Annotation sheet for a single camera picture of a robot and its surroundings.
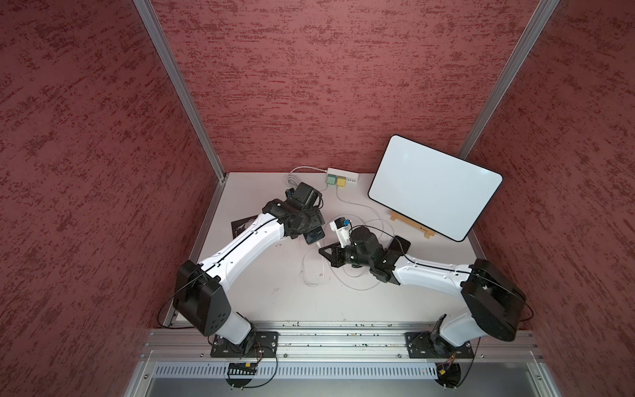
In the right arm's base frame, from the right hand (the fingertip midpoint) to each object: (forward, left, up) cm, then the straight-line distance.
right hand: (319, 256), depth 81 cm
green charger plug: (+45, -6, -10) cm, 47 cm away
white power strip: (+46, -16, -10) cm, 49 cm away
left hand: (+8, +3, +6) cm, 10 cm away
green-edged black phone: (+11, -33, -15) cm, 38 cm away
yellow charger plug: (+44, -11, -11) cm, 47 cm away
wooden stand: (+21, -33, -9) cm, 40 cm away
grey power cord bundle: (+53, +2, -10) cm, 54 cm away
